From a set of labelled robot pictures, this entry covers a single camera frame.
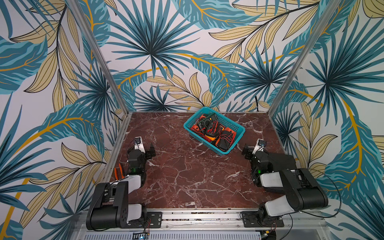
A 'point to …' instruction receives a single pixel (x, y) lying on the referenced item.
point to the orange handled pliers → (116, 174)
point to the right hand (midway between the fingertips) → (255, 145)
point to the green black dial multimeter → (208, 121)
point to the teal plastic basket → (227, 122)
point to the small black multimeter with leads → (225, 140)
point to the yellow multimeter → (211, 136)
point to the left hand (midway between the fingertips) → (144, 145)
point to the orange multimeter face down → (234, 133)
